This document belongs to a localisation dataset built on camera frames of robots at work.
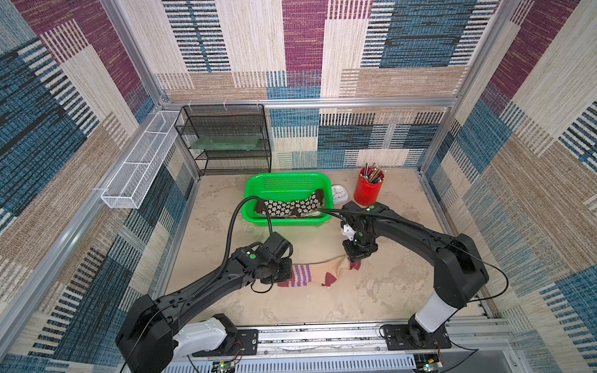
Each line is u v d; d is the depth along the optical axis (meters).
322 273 0.86
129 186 0.91
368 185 0.97
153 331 0.39
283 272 0.70
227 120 1.00
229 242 0.56
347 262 0.82
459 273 0.45
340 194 1.08
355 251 0.75
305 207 1.00
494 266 0.81
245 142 0.99
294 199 1.02
